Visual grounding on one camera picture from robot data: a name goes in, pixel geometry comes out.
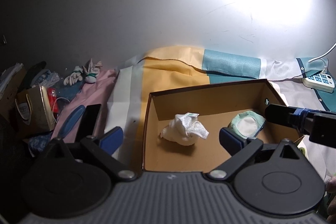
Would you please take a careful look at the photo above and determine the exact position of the black smartphone on pink cloth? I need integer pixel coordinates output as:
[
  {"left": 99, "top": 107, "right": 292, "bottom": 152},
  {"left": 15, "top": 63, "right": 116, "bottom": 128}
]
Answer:
[{"left": 76, "top": 104, "right": 101, "bottom": 141}]

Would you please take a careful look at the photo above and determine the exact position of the pale green white pad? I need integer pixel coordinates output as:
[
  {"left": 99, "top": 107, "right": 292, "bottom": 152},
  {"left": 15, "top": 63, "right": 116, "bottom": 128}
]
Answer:
[{"left": 228, "top": 110, "right": 266, "bottom": 139}]

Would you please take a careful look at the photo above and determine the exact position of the white blue power strip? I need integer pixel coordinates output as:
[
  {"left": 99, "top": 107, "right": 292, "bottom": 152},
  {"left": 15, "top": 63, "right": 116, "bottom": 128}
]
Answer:
[{"left": 302, "top": 73, "right": 335, "bottom": 93}]

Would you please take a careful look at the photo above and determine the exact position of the pink cloth with blue print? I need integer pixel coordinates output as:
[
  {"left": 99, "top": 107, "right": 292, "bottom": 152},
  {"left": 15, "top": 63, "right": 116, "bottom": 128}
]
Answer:
[{"left": 51, "top": 69, "right": 117, "bottom": 139}]

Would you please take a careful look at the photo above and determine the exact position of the white crumpled cloth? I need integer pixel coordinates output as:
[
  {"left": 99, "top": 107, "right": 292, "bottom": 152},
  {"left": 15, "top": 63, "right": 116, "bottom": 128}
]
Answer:
[{"left": 159, "top": 113, "right": 209, "bottom": 146}]

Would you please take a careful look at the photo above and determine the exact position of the red small package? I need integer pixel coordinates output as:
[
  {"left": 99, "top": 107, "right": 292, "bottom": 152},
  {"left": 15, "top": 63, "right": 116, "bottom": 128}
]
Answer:
[{"left": 47, "top": 88, "right": 59, "bottom": 113}]

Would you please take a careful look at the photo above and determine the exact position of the brown cardboard box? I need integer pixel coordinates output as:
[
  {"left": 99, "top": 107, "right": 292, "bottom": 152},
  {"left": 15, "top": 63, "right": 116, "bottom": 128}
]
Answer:
[{"left": 142, "top": 79, "right": 287, "bottom": 172}]

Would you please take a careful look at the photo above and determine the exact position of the gold paper bag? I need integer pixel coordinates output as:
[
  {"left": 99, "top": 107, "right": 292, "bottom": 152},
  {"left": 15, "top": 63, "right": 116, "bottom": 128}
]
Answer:
[{"left": 15, "top": 86, "right": 55, "bottom": 134}]

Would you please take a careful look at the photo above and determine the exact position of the white power cable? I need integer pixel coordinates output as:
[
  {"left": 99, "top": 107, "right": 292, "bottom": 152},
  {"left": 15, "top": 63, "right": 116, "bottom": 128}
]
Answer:
[{"left": 307, "top": 43, "right": 336, "bottom": 75}]

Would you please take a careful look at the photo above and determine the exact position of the white knotted rope toy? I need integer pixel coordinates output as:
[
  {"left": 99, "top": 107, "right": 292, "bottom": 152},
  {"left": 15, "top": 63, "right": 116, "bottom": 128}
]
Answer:
[{"left": 63, "top": 59, "right": 102, "bottom": 86}]

